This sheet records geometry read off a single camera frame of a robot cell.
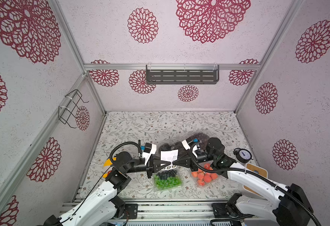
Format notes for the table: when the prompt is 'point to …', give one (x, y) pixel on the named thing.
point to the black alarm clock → (243, 155)
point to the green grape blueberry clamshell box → (167, 180)
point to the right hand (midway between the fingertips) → (173, 163)
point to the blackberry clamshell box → (183, 153)
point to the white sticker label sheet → (169, 156)
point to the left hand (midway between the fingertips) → (169, 164)
